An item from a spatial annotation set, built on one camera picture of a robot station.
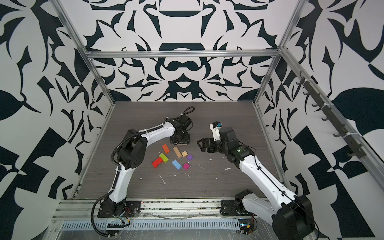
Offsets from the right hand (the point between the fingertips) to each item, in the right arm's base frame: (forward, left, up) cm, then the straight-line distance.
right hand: (204, 141), depth 78 cm
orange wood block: (+5, +23, -16) cm, 29 cm away
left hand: (+11, +11, -15) cm, 22 cm away
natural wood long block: (+2, +16, -17) cm, 23 cm away
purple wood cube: (-1, +8, -17) cm, 19 cm away
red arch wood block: (-4, +27, -16) cm, 32 cm away
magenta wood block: (-6, +11, -17) cm, 21 cm away
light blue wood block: (-5, +16, -17) cm, 24 cm away
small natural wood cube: (+1, +12, -16) cm, 20 cm away
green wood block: (-1, +24, -16) cm, 29 cm away
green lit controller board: (-36, -18, -20) cm, 45 cm away
